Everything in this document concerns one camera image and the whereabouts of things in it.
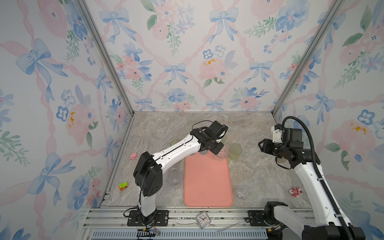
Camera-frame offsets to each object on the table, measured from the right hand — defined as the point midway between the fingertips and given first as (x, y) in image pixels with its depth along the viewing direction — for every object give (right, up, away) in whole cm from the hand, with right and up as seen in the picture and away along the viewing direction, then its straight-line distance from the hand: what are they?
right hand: (262, 143), depth 77 cm
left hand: (-22, -1, +4) cm, 22 cm away
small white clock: (-31, -36, -5) cm, 48 cm away
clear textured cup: (-18, -7, +10) cm, 22 cm away
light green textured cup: (-16, 0, +21) cm, 26 cm away
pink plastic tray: (-28, -23, +9) cm, 37 cm away
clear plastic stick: (-19, -40, -5) cm, 44 cm away
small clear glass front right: (-9, -27, +3) cm, 29 cm away
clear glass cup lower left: (-46, -21, +8) cm, 52 cm away
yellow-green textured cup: (-11, -6, +12) cm, 17 cm away
